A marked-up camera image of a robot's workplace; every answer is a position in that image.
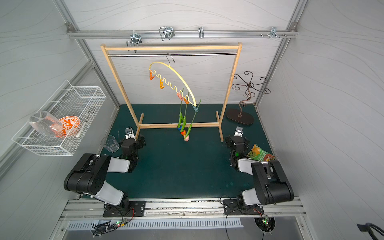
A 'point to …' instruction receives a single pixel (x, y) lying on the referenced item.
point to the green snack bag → (257, 153)
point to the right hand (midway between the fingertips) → (239, 136)
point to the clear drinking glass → (111, 144)
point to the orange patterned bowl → (71, 124)
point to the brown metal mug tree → (234, 115)
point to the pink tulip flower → (186, 137)
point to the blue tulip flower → (181, 118)
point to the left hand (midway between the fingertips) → (133, 136)
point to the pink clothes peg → (180, 97)
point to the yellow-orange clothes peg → (161, 84)
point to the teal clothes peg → (196, 108)
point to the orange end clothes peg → (151, 77)
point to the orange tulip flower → (183, 132)
